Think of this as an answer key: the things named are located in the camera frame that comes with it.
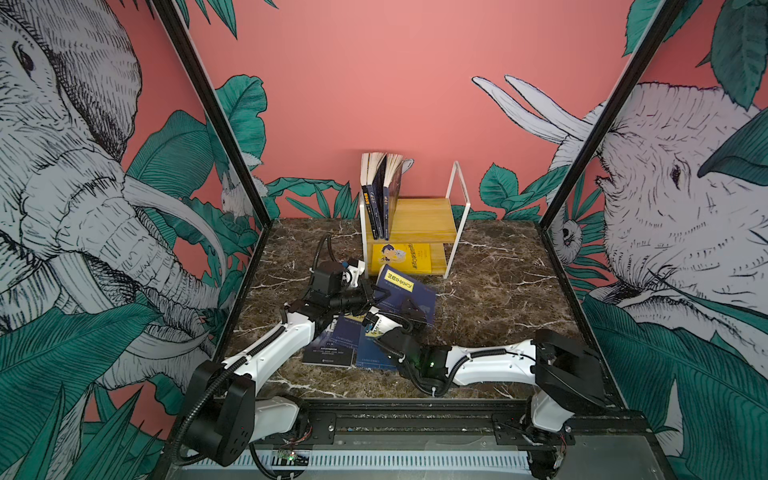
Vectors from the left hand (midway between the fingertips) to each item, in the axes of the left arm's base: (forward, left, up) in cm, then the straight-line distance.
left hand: (390, 290), depth 77 cm
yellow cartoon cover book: (+23, -6, -16) cm, 28 cm away
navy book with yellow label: (-4, +13, -17) cm, 21 cm away
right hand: (-2, -3, -3) cm, 5 cm away
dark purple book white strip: (-9, +21, -19) cm, 29 cm away
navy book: (+4, -4, -5) cm, 7 cm away
